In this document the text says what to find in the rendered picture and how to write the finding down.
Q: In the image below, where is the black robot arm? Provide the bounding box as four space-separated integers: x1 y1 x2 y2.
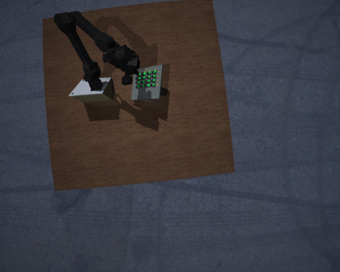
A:
54 11 140 92

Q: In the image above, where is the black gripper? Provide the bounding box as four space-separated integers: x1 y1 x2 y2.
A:
115 49 139 85

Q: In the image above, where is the grey switch panel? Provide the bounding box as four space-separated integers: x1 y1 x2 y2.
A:
131 65 163 100

